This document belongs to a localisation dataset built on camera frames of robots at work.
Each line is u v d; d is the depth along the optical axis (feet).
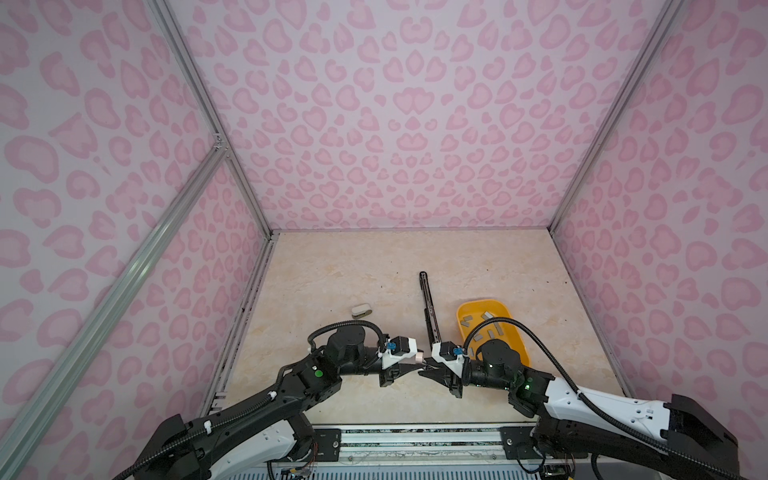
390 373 2.03
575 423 1.78
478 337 1.99
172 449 1.31
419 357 2.17
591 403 1.65
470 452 2.37
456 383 2.09
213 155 2.88
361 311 3.12
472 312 3.14
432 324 3.03
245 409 1.58
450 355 1.98
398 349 1.85
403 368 2.03
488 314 3.12
